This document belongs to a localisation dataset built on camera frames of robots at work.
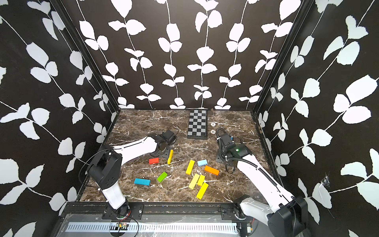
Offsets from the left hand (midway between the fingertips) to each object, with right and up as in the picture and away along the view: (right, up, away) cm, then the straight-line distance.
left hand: (163, 151), depth 91 cm
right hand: (+34, 0, -11) cm, 35 cm away
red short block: (-6, -6, 0) cm, 8 cm away
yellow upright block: (+17, -10, -3) cm, 20 cm away
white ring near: (+33, +11, +16) cm, 39 cm away
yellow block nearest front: (+24, -20, -11) cm, 33 cm away
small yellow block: (+24, -16, -7) cm, 29 cm away
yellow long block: (+4, -4, -2) cm, 6 cm away
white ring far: (+34, +17, +20) cm, 43 cm away
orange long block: (+30, -11, -3) cm, 32 cm away
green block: (0, -15, -6) cm, 16 cm away
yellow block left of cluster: (+20, -16, -7) cm, 26 cm away
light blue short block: (+25, -7, 0) cm, 26 cm away
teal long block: (-10, -16, -9) cm, 21 cm away
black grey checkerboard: (+22, +17, +16) cm, 32 cm away
